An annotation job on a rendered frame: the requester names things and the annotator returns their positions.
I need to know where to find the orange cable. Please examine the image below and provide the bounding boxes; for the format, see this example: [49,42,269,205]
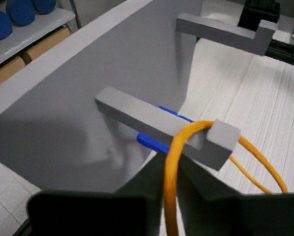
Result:
[163,115,288,236]

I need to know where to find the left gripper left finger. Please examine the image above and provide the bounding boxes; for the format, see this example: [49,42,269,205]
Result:
[26,151,166,236]

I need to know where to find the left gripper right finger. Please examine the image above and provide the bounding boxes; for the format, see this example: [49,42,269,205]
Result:
[176,153,294,236]

